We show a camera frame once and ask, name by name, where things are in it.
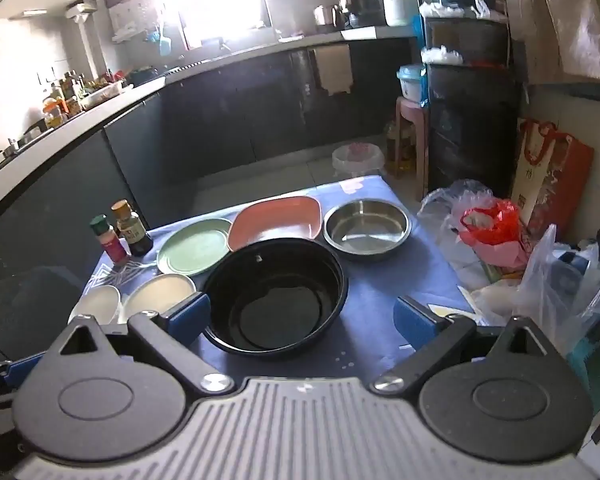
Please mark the beige hanging towel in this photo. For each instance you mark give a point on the beige hanging towel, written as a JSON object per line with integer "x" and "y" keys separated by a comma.
{"x": 332, "y": 67}

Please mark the pink plate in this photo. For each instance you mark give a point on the pink plate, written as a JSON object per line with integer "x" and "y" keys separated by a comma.
{"x": 280, "y": 215}

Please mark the clear plastic bag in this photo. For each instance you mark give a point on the clear plastic bag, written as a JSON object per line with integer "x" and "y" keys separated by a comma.
{"x": 445, "y": 200}

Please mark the white tray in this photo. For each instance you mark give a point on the white tray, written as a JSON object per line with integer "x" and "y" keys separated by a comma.
{"x": 102, "y": 95}

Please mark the cream plate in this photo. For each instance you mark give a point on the cream plate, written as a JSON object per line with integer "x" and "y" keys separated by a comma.
{"x": 155, "y": 295}

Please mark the steel pot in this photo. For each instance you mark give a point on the steel pot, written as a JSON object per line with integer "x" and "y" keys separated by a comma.
{"x": 324, "y": 15}

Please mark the white crumpled plastic bag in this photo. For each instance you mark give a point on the white crumpled plastic bag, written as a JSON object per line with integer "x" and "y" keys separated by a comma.
{"x": 442, "y": 55}
{"x": 445, "y": 10}

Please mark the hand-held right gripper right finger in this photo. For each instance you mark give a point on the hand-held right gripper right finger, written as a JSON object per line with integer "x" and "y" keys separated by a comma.
{"x": 415, "y": 320}

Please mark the white translucent plastic bag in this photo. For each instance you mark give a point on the white translucent plastic bag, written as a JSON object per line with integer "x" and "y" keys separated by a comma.
{"x": 545, "y": 280}

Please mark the wooden panel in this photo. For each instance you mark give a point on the wooden panel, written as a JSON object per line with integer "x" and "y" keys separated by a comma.
{"x": 575, "y": 35}

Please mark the blue printed tablecloth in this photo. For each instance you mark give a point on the blue printed tablecloth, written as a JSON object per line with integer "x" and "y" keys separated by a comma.
{"x": 380, "y": 285}

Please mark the gas stove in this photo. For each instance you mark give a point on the gas stove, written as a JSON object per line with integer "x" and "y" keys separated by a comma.
{"x": 22, "y": 147}

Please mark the row of condiment bottles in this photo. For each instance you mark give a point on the row of condiment bottles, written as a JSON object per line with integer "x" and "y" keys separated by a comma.
{"x": 60, "y": 100}

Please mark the dark basin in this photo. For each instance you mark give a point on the dark basin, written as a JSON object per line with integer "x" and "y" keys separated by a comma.
{"x": 142, "y": 76}

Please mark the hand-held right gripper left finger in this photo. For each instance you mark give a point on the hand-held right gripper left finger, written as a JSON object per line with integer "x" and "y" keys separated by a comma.
{"x": 190, "y": 315}

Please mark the green plate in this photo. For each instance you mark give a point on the green plate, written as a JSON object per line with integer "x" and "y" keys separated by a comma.
{"x": 192, "y": 247}

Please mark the green-capped spice bottle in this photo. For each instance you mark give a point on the green-capped spice bottle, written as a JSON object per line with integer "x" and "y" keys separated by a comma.
{"x": 111, "y": 245}

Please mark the brown-capped soy sauce bottle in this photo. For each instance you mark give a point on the brown-capped soy sauce bottle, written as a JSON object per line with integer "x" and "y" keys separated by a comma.
{"x": 135, "y": 237}

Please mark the white wall shelf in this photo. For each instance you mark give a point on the white wall shelf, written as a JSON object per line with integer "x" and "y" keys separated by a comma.
{"x": 82, "y": 10}

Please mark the red gift bag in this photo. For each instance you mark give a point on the red gift bag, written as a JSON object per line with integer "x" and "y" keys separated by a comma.
{"x": 555, "y": 180}

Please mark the red plastic bag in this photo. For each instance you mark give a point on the red plastic bag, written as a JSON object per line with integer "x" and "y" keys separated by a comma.
{"x": 495, "y": 227}

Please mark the black bowl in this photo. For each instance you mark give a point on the black bowl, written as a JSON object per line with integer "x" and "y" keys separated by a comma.
{"x": 275, "y": 280}

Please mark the pink plastic bag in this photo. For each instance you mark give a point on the pink plastic bag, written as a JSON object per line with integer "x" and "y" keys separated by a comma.
{"x": 502, "y": 257}

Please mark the pink plastic stool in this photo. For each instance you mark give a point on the pink plastic stool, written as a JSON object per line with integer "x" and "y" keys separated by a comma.
{"x": 409, "y": 110}

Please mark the white bowl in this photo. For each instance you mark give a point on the white bowl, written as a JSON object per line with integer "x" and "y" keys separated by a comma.
{"x": 97, "y": 305}

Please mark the white container with blue lid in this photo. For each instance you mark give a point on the white container with blue lid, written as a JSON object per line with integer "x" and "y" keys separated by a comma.
{"x": 411, "y": 85}

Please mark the dark kitchen base cabinets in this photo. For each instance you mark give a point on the dark kitchen base cabinets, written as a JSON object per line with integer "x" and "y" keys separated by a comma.
{"x": 205, "y": 125}

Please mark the stainless steel bowl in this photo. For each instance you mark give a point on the stainless steel bowl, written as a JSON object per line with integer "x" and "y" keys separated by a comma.
{"x": 367, "y": 230}

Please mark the white wall rack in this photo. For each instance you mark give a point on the white wall rack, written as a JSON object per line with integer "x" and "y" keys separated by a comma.
{"x": 127, "y": 34}

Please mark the white rice cooker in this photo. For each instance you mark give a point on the white rice cooker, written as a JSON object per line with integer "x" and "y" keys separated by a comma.
{"x": 400, "y": 7}

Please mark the dark drawer cabinet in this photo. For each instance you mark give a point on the dark drawer cabinet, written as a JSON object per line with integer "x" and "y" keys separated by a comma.
{"x": 470, "y": 120}

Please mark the teal bag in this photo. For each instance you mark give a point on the teal bag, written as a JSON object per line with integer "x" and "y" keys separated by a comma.
{"x": 587, "y": 360}

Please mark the trash bin with white liner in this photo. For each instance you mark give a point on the trash bin with white liner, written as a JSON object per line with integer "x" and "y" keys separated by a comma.
{"x": 357, "y": 160}

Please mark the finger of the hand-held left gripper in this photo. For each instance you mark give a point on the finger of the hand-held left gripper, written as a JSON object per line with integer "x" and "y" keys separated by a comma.
{"x": 17, "y": 372}

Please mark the grey kitchen countertop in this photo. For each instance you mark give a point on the grey kitchen countertop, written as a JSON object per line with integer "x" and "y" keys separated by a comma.
{"x": 110, "y": 110}

